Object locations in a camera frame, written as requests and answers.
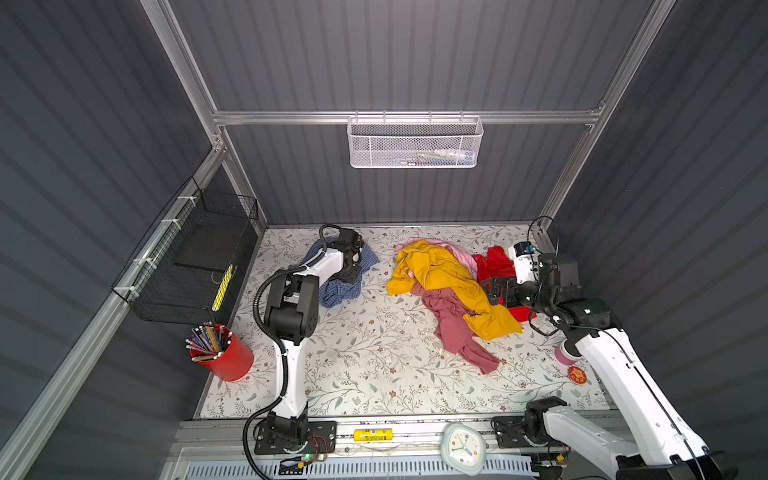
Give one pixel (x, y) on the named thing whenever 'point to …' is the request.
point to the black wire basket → (190, 266)
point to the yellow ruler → (217, 302)
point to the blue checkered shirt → (339, 292)
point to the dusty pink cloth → (450, 312)
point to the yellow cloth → (423, 263)
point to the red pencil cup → (225, 355)
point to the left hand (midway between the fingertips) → (343, 273)
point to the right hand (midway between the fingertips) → (503, 283)
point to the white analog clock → (463, 448)
